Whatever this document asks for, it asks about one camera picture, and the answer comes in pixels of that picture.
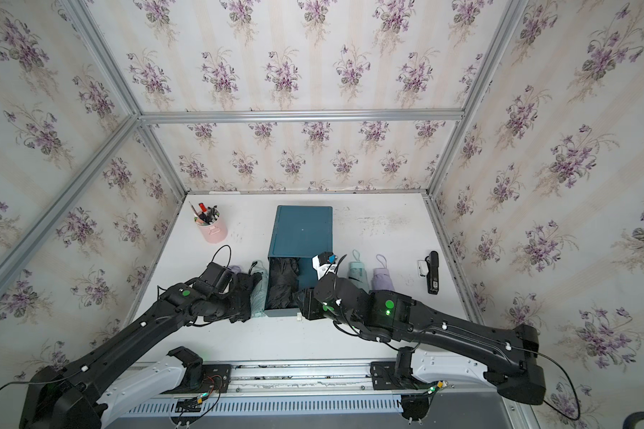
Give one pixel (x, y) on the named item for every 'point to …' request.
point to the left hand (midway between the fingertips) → (243, 310)
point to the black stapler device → (433, 273)
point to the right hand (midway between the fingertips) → (300, 299)
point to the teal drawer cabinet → (300, 232)
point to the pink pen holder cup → (211, 225)
